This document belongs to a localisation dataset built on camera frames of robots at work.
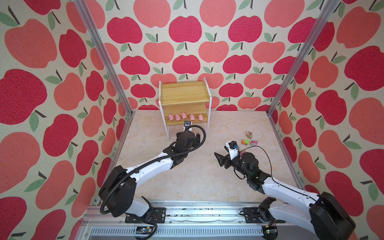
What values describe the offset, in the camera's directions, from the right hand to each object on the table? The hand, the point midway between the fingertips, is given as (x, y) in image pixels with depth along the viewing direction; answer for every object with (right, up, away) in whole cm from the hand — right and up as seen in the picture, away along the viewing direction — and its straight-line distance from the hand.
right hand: (223, 149), depth 81 cm
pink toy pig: (-31, +18, +12) cm, 38 cm away
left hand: (-16, +8, +3) cm, 18 cm away
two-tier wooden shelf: (-21, +27, +1) cm, 35 cm away
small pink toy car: (+6, 0, -11) cm, 13 cm away
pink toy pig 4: (-18, +19, +13) cm, 29 cm away
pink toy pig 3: (-23, +20, +14) cm, 33 cm away
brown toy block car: (+23, +7, +23) cm, 33 cm away
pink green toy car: (+25, +1, +19) cm, 31 cm away
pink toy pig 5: (-12, +18, +12) cm, 25 cm away
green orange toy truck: (+19, +2, +19) cm, 27 cm away
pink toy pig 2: (-27, +18, +12) cm, 34 cm away
